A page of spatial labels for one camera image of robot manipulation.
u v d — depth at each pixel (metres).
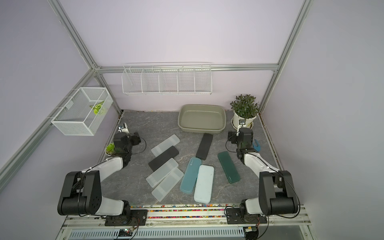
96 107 0.81
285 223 0.73
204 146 1.01
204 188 0.80
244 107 0.95
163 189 0.81
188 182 0.84
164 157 0.94
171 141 1.02
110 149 0.87
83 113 0.83
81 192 0.43
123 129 0.78
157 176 0.85
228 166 0.91
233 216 0.74
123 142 0.68
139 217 0.74
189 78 1.11
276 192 0.43
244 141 0.69
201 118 1.11
